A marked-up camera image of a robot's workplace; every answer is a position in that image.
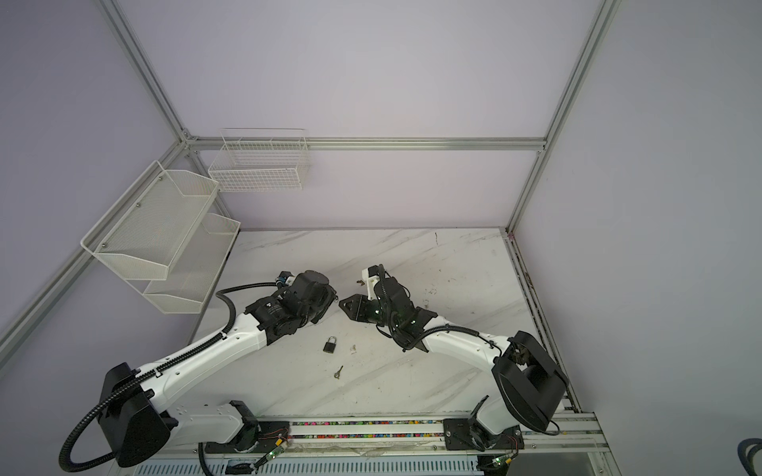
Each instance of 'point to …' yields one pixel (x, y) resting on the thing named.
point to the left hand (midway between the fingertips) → (334, 290)
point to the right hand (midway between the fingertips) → (338, 305)
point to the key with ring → (337, 374)
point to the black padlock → (330, 345)
